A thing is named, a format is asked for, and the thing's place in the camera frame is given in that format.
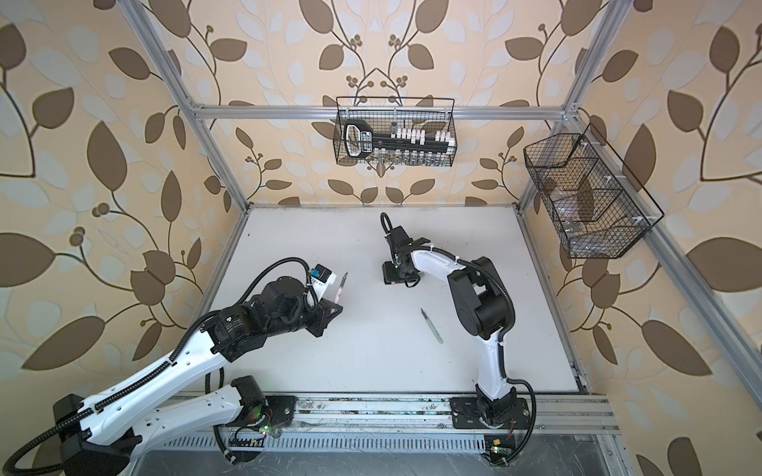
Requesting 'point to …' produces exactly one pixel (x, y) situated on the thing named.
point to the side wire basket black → (595, 209)
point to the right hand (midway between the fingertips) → (393, 280)
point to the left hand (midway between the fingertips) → (342, 307)
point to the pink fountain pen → (342, 283)
